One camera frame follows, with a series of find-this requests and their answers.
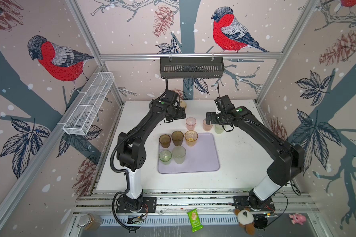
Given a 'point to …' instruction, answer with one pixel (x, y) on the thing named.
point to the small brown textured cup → (164, 140)
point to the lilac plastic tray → (203, 158)
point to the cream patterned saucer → (183, 104)
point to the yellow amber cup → (191, 137)
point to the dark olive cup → (177, 137)
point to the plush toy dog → (245, 219)
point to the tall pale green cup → (179, 153)
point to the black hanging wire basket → (192, 67)
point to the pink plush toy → (297, 218)
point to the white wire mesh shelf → (87, 103)
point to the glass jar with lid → (90, 221)
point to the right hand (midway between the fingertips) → (213, 117)
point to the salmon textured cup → (206, 127)
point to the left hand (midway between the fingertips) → (184, 113)
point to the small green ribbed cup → (165, 156)
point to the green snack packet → (194, 220)
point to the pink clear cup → (190, 122)
